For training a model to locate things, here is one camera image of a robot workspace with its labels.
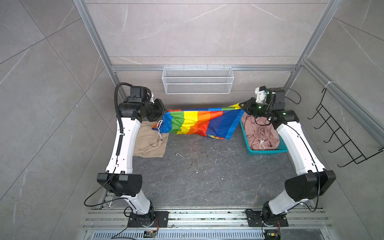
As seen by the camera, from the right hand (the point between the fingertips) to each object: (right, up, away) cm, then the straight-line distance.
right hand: (238, 102), depth 76 cm
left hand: (-37, -2, -3) cm, 37 cm away
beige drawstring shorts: (-54, -23, +23) cm, 63 cm away
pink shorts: (+24, -16, +28) cm, 41 cm away
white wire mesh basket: (-21, +19, +25) cm, 38 cm away
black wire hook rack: (+43, -12, -4) cm, 45 cm away
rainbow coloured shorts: (-8, -10, +12) cm, 17 cm away
